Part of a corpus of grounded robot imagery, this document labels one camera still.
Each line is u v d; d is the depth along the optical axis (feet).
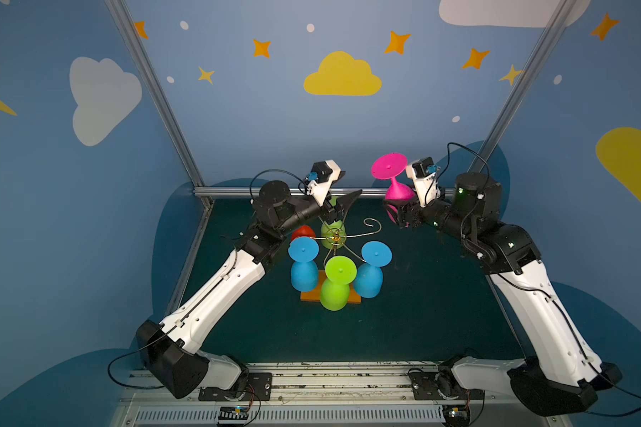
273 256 1.62
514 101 2.86
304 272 2.27
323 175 1.53
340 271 2.01
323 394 2.42
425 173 1.60
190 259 3.52
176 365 1.22
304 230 2.50
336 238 2.30
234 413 2.39
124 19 2.28
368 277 2.26
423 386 2.44
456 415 2.40
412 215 1.74
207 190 4.07
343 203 1.76
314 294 2.40
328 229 2.68
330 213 1.74
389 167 1.77
